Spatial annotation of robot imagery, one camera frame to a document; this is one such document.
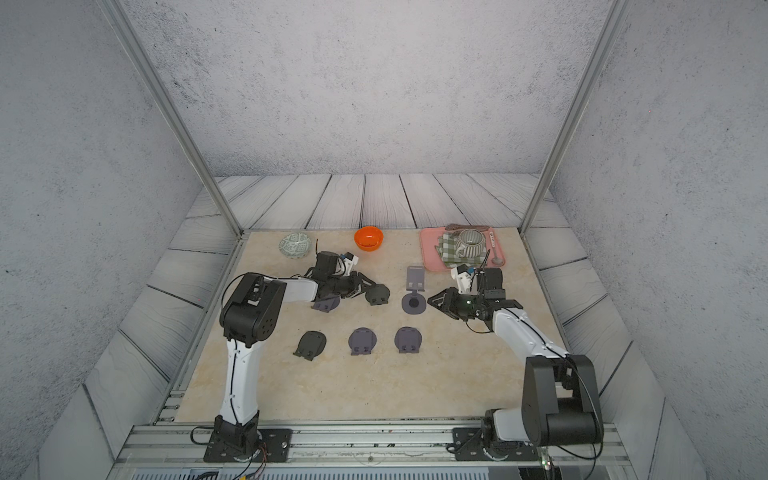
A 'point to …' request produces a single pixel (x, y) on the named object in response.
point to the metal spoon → (495, 260)
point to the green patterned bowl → (295, 245)
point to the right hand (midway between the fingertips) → (433, 301)
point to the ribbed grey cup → (471, 243)
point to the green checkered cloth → (446, 248)
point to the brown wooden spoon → (459, 227)
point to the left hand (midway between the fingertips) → (378, 286)
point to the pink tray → (430, 256)
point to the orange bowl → (369, 238)
